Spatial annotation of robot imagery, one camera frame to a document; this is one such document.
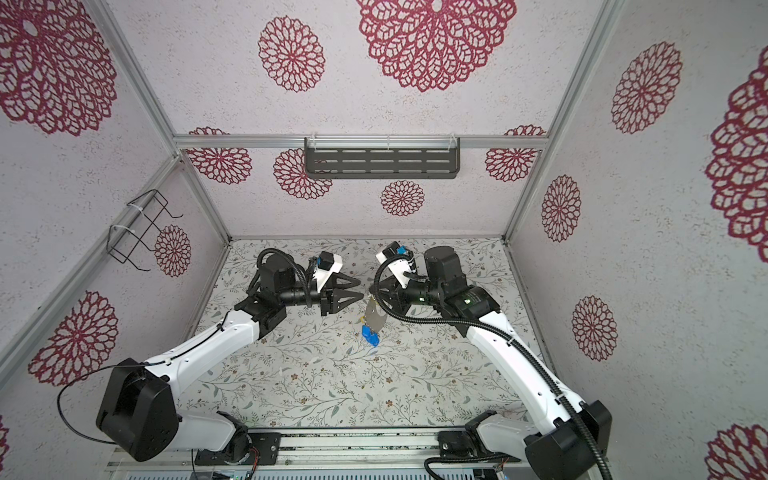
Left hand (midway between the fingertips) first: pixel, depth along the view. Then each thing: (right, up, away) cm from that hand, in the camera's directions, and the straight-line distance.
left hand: (359, 292), depth 73 cm
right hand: (+4, +2, -5) cm, 7 cm away
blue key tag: (+3, -12, +3) cm, 12 cm away
